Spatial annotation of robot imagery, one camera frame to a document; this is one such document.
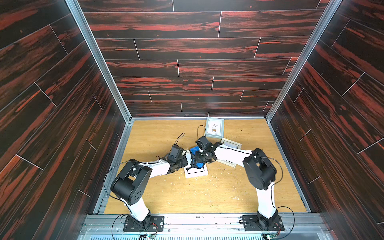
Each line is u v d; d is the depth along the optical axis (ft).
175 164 2.44
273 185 1.79
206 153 2.33
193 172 2.98
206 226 2.41
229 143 3.40
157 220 2.46
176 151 2.46
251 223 2.40
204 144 2.51
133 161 1.73
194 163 2.99
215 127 3.77
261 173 1.71
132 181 1.62
